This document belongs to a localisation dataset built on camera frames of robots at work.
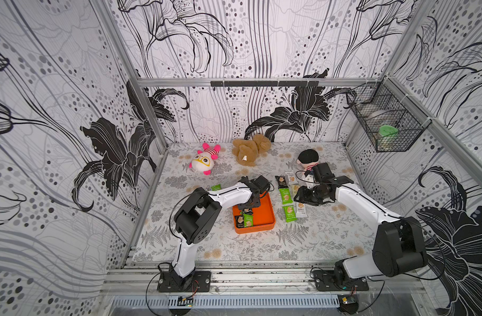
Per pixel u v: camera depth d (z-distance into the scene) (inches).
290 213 35.6
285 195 37.7
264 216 34.7
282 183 39.6
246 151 40.8
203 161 40.0
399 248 16.6
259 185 29.4
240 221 34.0
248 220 34.0
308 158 41.8
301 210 35.6
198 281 28.8
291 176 40.6
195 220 19.6
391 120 31.3
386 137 31.5
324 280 28.6
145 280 29.4
